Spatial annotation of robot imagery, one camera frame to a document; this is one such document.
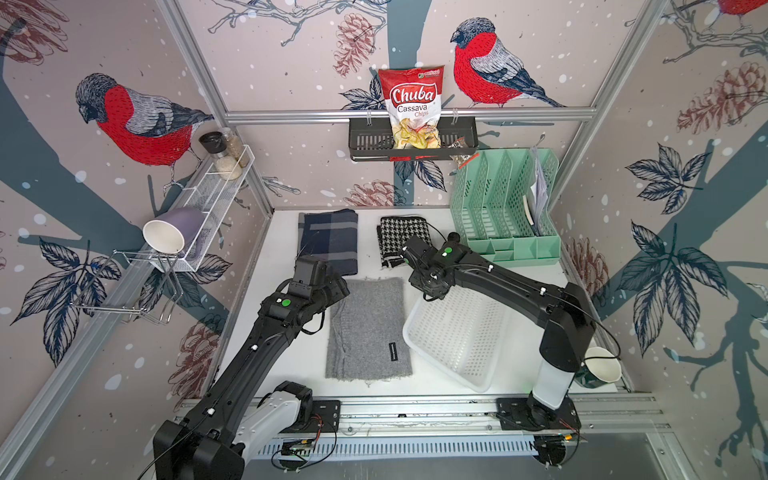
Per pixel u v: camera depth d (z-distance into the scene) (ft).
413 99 2.67
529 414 2.16
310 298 1.88
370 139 3.11
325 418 2.39
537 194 3.03
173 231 1.99
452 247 1.94
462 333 2.83
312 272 1.91
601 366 2.48
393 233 3.51
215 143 2.55
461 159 2.96
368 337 2.74
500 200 3.72
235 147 2.79
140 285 1.97
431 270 1.90
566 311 1.51
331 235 3.62
